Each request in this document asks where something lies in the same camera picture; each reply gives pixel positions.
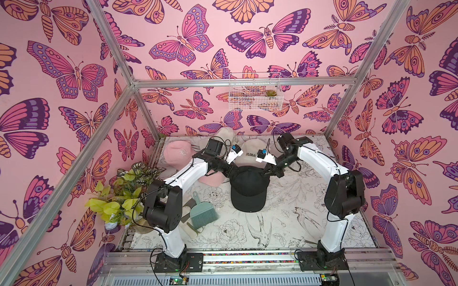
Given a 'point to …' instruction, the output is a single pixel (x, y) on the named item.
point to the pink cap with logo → (178, 153)
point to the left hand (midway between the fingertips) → (240, 168)
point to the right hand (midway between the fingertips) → (265, 171)
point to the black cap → (248, 186)
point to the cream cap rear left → (226, 134)
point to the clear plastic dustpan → (189, 231)
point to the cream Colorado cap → (248, 157)
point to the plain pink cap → (213, 179)
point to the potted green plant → (121, 202)
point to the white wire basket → (255, 91)
